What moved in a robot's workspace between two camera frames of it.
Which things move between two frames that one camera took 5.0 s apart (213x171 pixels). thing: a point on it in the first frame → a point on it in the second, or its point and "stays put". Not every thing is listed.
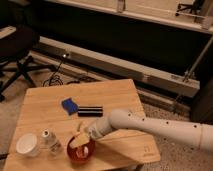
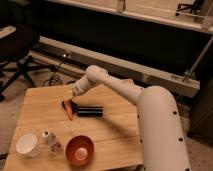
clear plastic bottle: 49,144 stays put
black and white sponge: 90,111 stays put
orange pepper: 82,151 → 69,109
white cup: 27,144 stays put
